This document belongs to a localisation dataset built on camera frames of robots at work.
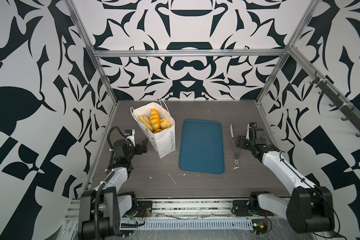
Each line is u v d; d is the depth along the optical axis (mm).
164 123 834
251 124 782
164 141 783
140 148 781
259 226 710
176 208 758
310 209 401
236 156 908
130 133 756
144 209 727
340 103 592
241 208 759
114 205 423
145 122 830
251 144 669
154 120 841
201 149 935
